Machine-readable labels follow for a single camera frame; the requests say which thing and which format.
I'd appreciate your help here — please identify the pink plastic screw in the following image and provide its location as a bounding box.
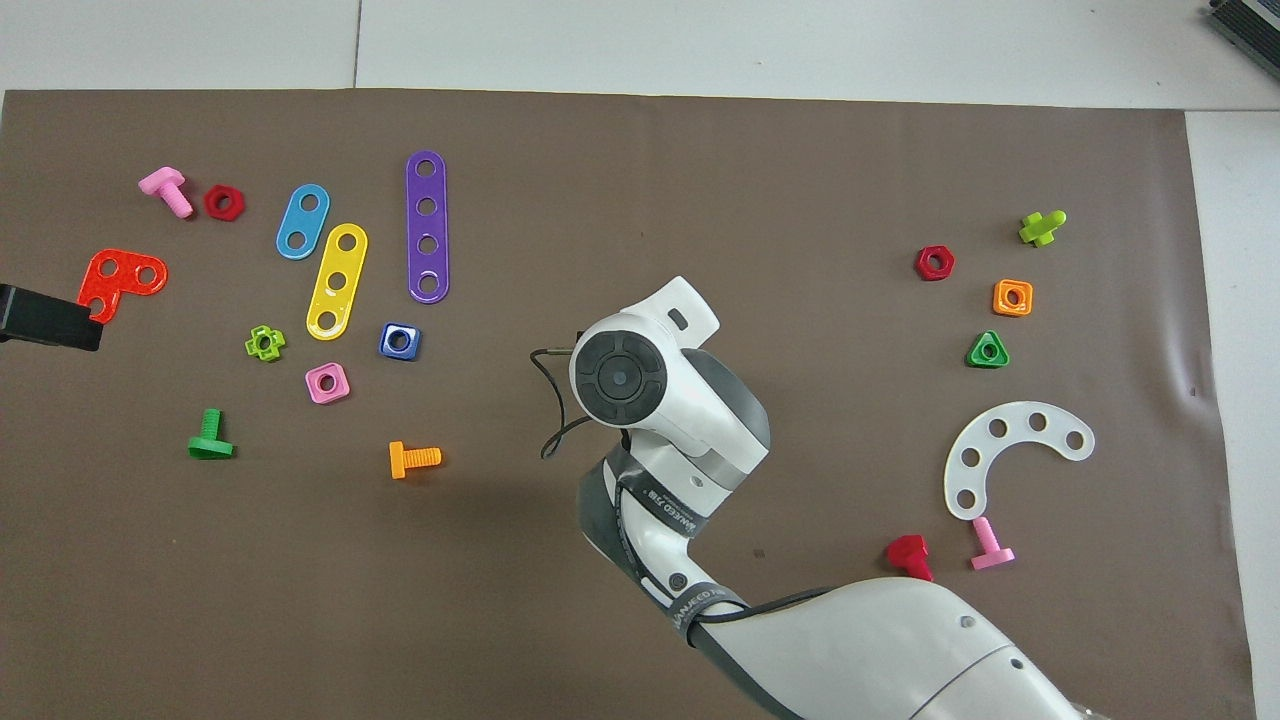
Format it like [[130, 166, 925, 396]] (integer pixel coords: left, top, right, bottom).
[[969, 516, 1016, 572], [138, 166, 195, 220]]

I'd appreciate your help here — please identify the green plastic screw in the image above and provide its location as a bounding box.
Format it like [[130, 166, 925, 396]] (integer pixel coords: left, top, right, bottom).
[[187, 408, 235, 461]]

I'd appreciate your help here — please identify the pink square nut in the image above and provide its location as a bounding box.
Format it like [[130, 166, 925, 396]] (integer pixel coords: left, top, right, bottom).
[[304, 362, 352, 405]]

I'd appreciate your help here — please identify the orange plastic screw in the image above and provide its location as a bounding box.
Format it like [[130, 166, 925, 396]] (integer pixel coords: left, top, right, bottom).
[[389, 441, 442, 480]]

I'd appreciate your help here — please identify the red plastic screw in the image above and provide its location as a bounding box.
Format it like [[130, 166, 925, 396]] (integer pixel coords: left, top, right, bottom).
[[886, 534, 936, 583]]

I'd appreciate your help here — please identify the lime green cross-head screw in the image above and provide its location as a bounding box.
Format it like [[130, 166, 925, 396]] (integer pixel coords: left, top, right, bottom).
[[1018, 210, 1068, 248]]

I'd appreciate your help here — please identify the orange three-hole corner plate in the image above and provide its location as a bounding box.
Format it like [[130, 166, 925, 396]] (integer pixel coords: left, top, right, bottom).
[[77, 248, 169, 323]]

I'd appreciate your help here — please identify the light blue two-hole strip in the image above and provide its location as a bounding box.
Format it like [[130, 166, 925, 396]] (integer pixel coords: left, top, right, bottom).
[[275, 184, 331, 261]]

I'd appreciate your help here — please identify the yellow three-hole strip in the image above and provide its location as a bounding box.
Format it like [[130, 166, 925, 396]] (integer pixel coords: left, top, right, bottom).
[[305, 223, 369, 342]]

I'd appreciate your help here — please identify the brown table mat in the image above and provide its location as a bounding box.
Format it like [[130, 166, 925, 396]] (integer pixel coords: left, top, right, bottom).
[[0, 88, 1257, 720]]

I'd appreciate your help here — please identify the purple four-hole strip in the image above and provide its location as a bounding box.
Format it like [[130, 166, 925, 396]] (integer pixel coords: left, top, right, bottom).
[[405, 150, 451, 304]]

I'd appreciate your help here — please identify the white curved five-hole strip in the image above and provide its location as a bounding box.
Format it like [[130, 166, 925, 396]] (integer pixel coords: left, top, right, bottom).
[[943, 401, 1097, 522]]

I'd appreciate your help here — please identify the grey ridged device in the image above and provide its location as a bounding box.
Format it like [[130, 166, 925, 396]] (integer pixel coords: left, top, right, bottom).
[[1203, 0, 1280, 56]]

